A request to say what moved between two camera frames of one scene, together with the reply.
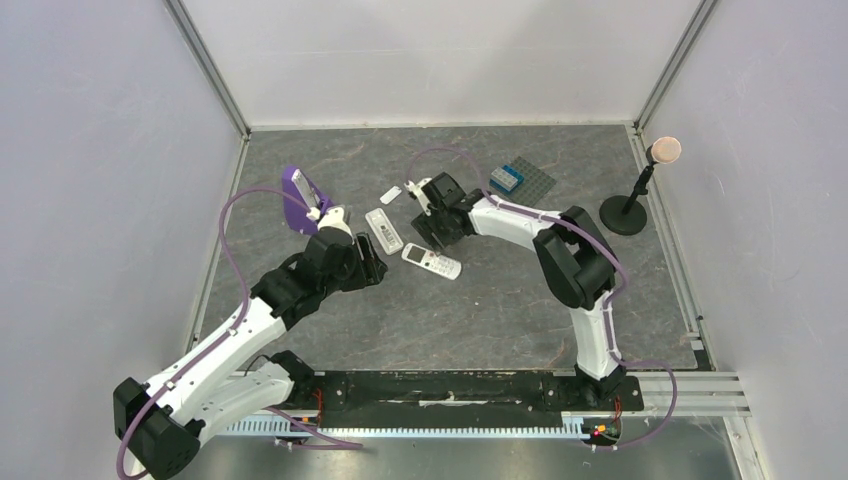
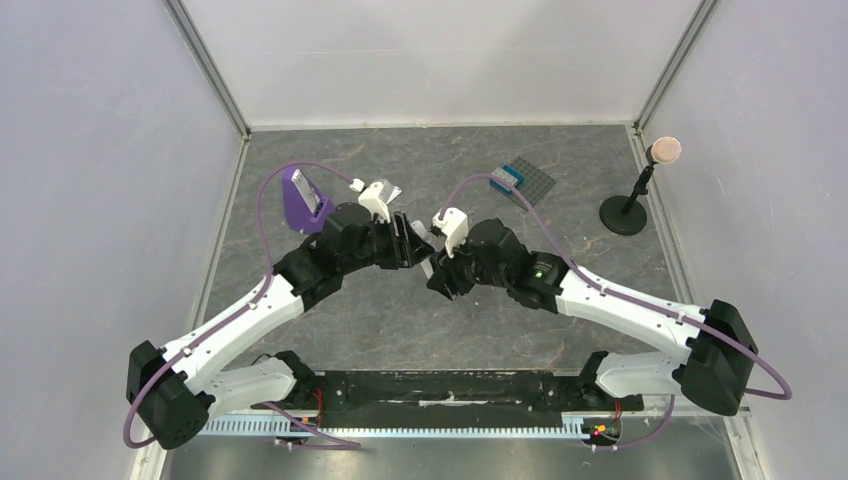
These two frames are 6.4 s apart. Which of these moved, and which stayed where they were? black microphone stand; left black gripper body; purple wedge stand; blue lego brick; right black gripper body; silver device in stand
Moved: left black gripper body; right black gripper body
Stayed: black microphone stand; blue lego brick; silver device in stand; purple wedge stand
